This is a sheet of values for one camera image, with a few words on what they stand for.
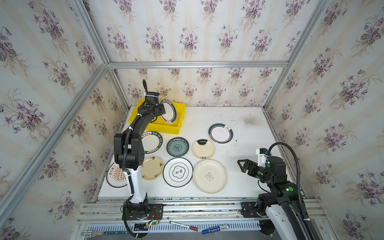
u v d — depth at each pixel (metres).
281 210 0.54
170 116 1.03
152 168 0.87
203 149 0.96
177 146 0.97
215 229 0.67
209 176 0.84
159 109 0.89
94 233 0.67
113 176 0.84
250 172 0.67
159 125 0.97
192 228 0.69
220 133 1.05
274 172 0.57
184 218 0.72
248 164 0.68
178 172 0.86
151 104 0.74
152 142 1.03
